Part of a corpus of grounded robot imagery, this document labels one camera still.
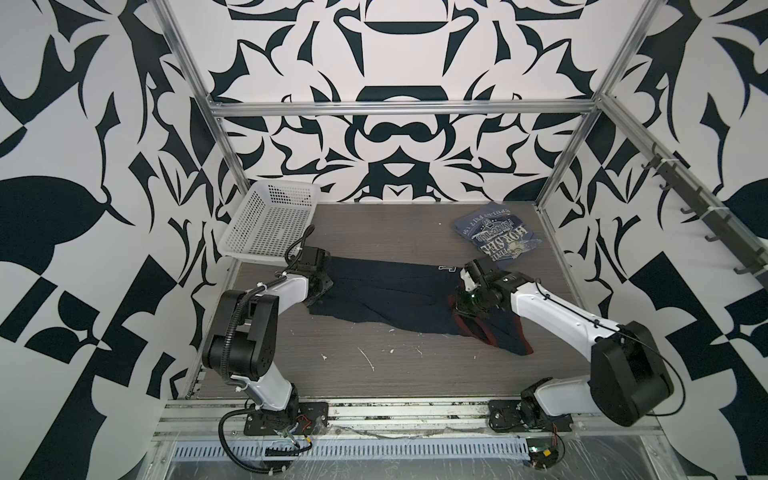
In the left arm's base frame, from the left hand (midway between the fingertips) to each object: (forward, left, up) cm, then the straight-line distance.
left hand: (322, 279), depth 96 cm
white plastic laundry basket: (+27, +22, -2) cm, 34 cm away
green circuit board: (-46, -55, -3) cm, 72 cm away
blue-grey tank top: (+16, -60, +1) cm, 62 cm away
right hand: (-12, -39, +4) cm, 41 cm away
